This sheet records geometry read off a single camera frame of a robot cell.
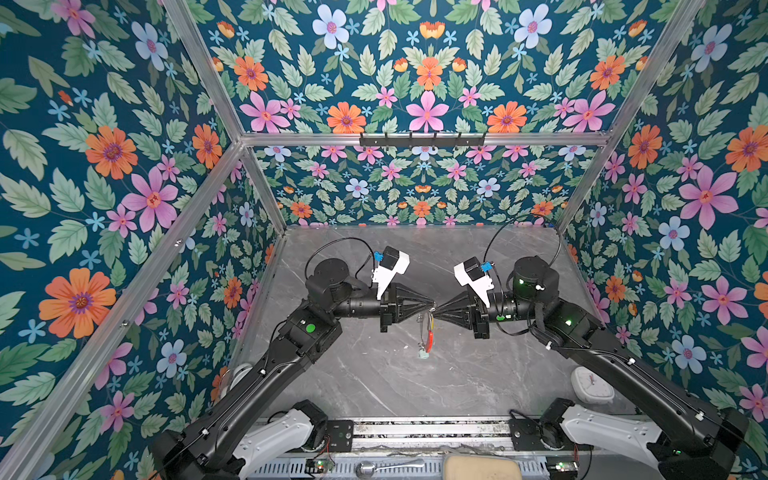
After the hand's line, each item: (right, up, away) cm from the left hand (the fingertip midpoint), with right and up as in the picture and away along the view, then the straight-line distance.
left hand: (432, 305), depth 52 cm
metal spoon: (-14, -40, +15) cm, 45 cm away
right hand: (+2, -2, +5) cm, 6 cm away
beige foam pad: (+12, -39, +14) cm, 44 cm away
